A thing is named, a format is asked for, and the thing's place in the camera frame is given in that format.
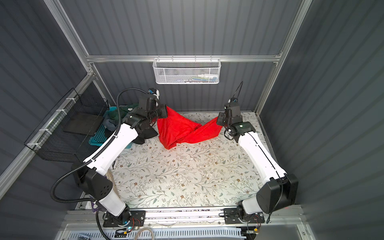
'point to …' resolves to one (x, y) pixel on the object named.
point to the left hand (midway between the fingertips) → (164, 107)
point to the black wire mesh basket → (66, 133)
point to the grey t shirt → (111, 124)
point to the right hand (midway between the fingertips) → (224, 116)
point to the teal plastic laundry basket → (103, 133)
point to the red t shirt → (175, 129)
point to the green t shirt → (123, 110)
